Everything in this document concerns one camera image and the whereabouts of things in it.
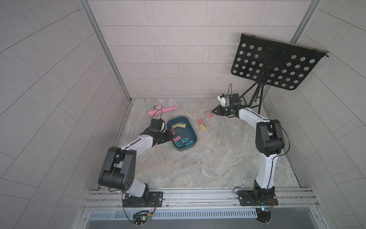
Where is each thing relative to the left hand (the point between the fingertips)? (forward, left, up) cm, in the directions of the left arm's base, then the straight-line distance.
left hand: (174, 134), depth 92 cm
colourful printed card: (+25, +14, -1) cm, 29 cm away
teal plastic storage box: (0, -7, -2) cm, 7 cm away
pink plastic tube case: (+18, +16, +1) cm, 24 cm away
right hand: (+16, -26, +7) cm, 32 cm away
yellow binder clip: (+6, -20, -1) cm, 21 cm away
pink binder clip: (+12, -24, +5) cm, 27 cm away
